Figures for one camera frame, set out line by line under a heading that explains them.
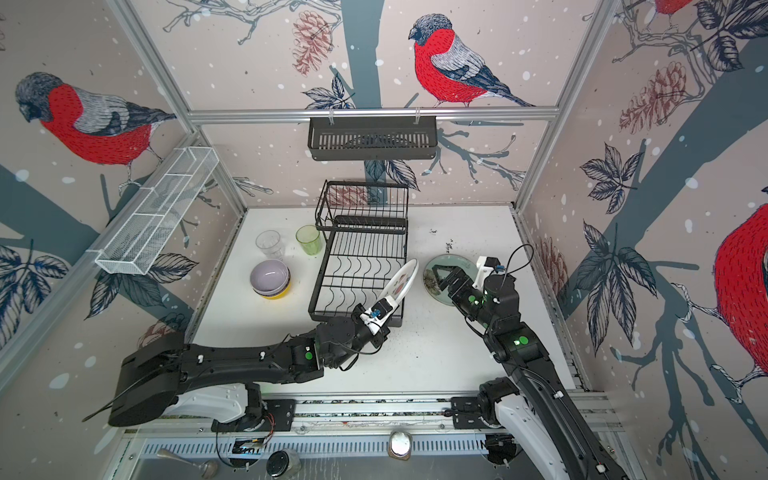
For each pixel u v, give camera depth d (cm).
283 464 60
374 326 61
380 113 96
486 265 68
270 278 93
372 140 107
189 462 70
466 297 64
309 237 103
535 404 48
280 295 91
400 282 85
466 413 73
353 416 75
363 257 104
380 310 58
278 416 73
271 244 107
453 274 65
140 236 73
